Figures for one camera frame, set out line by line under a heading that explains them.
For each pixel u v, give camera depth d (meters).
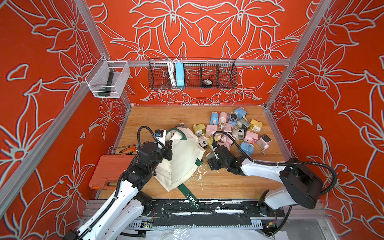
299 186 0.43
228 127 1.01
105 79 0.90
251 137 0.95
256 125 1.02
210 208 0.74
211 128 1.00
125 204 0.48
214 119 1.03
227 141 0.93
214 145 0.78
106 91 0.79
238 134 0.96
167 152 0.65
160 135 0.62
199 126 1.01
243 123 1.01
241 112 1.10
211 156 0.86
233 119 1.04
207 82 0.95
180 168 0.87
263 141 0.90
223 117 1.03
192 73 1.07
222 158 0.68
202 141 0.93
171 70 0.89
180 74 0.90
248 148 0.90
